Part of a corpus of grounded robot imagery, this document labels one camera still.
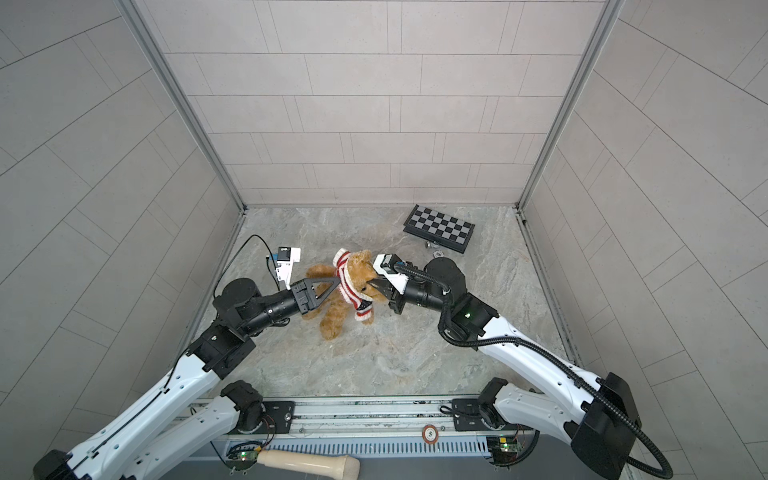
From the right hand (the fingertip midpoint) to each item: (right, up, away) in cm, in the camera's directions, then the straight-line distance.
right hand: (368, 281), depth 65 cm
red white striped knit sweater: (-2, -5, 0) cm, 5 cm away
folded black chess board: (+21, +12, +41) cm, 47 cm away
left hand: (-5, -1, -3) cm, 6 cm away
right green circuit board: (+31, -39, +3) cm, 50 cm away
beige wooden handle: (-8, -38, -3) cm, 39 cm away
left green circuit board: (-28, -39, 0) cm, 48 cm away
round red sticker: (+14, -36, +4) cm, 39 cm away
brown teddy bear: (-9, -9, +10) cm, 16 cm away
